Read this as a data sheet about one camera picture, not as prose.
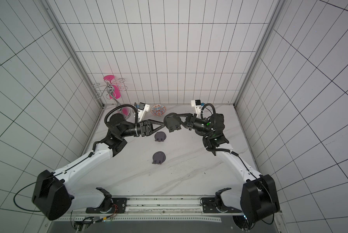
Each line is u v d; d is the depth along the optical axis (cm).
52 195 39
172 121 66
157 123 63
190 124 60
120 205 73
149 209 73
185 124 64
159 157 90
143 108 61
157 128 66
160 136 100
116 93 114
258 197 40
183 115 65
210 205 72
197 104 66
